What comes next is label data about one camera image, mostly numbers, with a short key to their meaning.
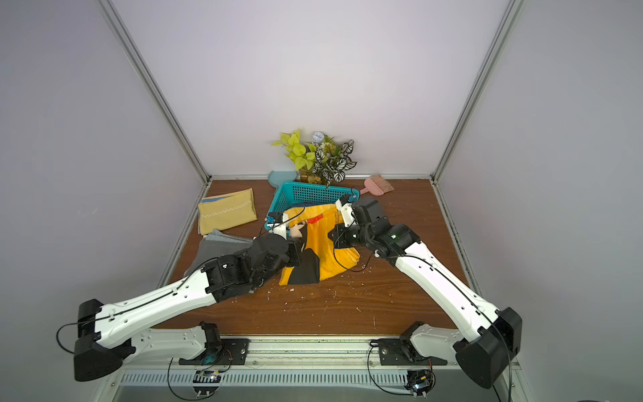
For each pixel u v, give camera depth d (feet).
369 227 1.75
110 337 1.30
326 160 3.14
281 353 2.44
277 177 3.98
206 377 2.37
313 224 2.56
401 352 2.16
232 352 2.38
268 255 1.61
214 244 3.12
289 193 3.51
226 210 3.51
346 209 2.18
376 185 3.85
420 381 2.28
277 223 1.96
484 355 1.18
